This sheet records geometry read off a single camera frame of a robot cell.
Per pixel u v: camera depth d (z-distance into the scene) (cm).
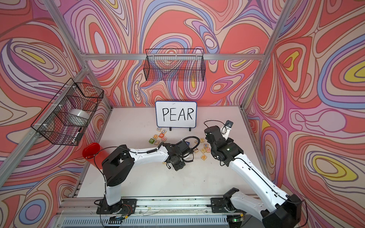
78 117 70
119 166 49
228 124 64
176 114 99
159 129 105
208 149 93
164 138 99
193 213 73
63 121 73
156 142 98
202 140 75
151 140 98
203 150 93
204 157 91
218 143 55
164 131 103
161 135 101
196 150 93
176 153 66
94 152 79
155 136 101
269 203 39
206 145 96
